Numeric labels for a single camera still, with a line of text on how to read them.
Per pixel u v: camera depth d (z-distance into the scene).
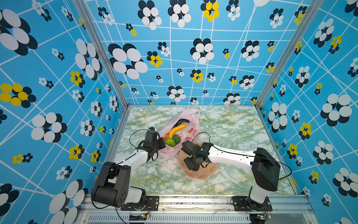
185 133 1.02
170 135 0.99
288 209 1.93
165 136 0.99
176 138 0.94
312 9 0.69
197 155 0.61
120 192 0.42
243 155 0.49
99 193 0.42
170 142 0.91
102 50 0.85
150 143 0.71
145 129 0.80
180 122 1.04
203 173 0.82
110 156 0.95
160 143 0.83
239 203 0.73
